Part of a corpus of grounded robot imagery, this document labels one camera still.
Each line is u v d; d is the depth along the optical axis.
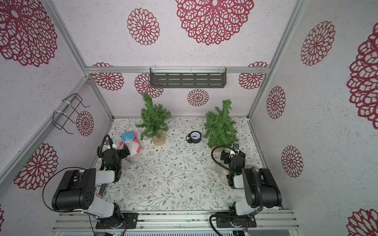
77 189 0.46
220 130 0.83
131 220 0.73
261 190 0.43
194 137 1.06
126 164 0.95
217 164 0.73
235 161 0.73
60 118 0.73
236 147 0.78
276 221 0.76
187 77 0.93
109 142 0.76
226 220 0.73
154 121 0.84
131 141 0.99
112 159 0.70
